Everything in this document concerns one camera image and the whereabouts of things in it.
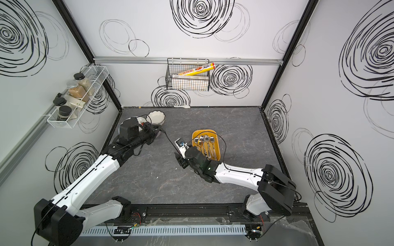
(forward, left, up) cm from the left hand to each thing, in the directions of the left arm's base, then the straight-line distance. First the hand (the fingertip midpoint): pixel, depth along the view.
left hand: (162, 124), depth 75 cm
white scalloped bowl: (+30, +15, -28) cm, 43 cm away
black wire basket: (+26, -17, +7) cm, 32 cm away
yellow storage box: (+6, -17, -25) cm, 31 cm away
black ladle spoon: (-1, 0, -3) cm, 3 cm away
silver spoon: (+8, -27, -24) cm, 37 cm away
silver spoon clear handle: (+8, -24, -24) cm, 35 cm away
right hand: (-8, -9, -11) cm, 16 cm away
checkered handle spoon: (+8, -21, -24) cm, 33 cm away
